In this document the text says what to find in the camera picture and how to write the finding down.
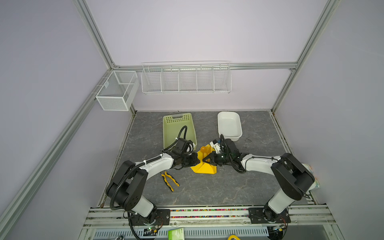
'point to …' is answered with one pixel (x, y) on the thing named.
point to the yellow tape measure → (232, 236)
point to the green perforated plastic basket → (172, 124)
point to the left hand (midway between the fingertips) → (200, 163)
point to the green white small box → (177, 234)
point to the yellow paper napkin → (203, 167)
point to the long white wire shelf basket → (194, 77)
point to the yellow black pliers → (163, 176)
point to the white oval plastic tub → (229, 125)
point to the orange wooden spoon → (206, 150)
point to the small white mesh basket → (118, 90)
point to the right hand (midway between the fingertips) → (202, 161)
